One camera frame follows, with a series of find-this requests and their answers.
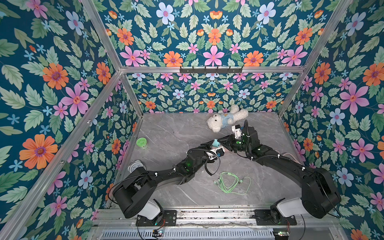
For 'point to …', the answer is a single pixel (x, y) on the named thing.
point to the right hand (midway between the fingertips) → (221, 137)
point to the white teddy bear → (215, 122)
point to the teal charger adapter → (216, 143)
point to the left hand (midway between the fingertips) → (215, 142)
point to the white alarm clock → (135, 164)
